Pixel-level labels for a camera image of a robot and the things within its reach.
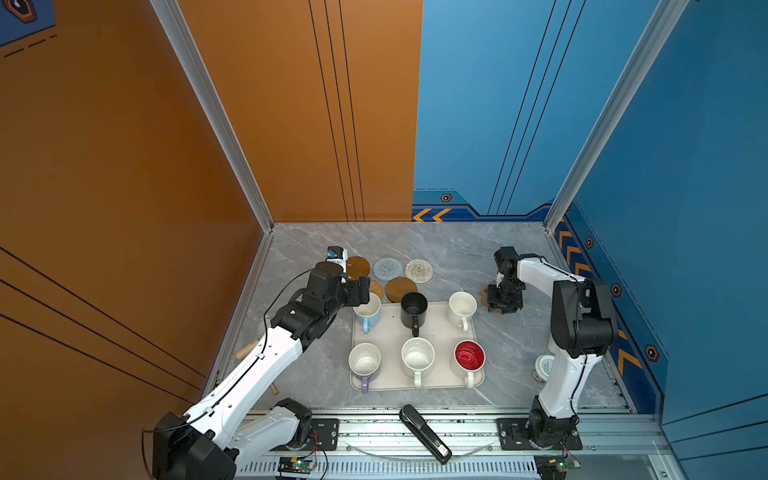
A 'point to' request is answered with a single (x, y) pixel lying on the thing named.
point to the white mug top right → (461, 306)
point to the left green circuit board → (296, 465)
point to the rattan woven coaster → (374, 287)
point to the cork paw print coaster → (484, 293)
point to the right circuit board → (555, 466)
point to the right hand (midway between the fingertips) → (493, 309)
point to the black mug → (413, 310)
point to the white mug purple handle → (364, 360)
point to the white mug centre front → (417, 359)
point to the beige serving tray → (390, 333)
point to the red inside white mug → (468, 357)
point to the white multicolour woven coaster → (418, 271)
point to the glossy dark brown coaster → (356, 267)
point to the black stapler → (425, 434)
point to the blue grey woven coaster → (387, 269)
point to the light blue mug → (368, 314)
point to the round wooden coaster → (397, 287)
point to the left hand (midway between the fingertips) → (357, 277)
